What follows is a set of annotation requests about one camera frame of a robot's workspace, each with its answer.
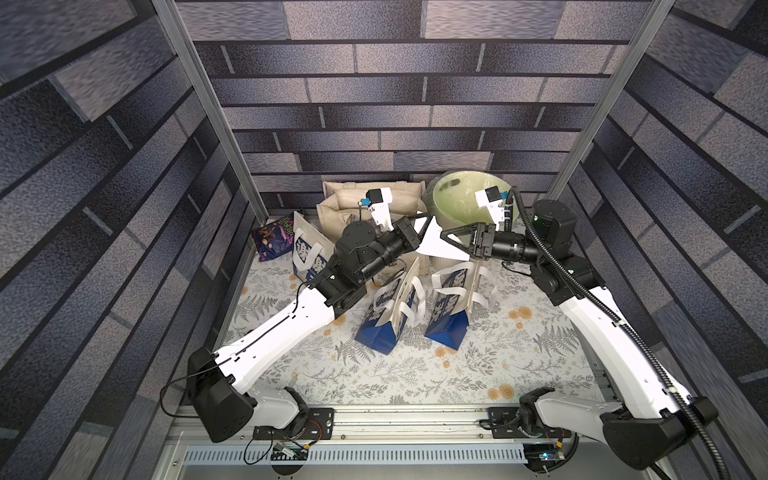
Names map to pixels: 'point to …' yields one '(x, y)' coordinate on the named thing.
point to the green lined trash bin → (450, 199)
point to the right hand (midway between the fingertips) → (437, 237)
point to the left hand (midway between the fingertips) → (436, 215)
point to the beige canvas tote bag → (339, 208)
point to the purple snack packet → (274, 238)
